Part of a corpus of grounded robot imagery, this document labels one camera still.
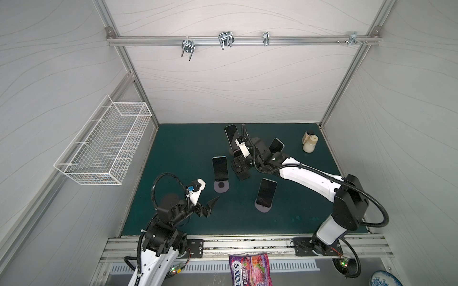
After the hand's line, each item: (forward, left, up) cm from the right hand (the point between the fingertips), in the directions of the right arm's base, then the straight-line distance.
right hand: (242, 152), depth 84 cm
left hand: (-19, +12, 0) cm, 22 cm away
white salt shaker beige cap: (+17, -40, -15) cm, 46 cm away
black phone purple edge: (+9, -18, -5) cm, 20 cm away
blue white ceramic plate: (-44, -54, -17) cm, 72 cm away
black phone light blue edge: (-6, +10, -6) cm, 13 cm away
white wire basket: (-13, +55, +14) cm, 59 cm away
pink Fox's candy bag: (-44, -5, -16) cm, 47 cm away
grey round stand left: (-10, +11, -19) cm, 23 cm away
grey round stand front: (-21, -10, -16) cm, 28 cm away
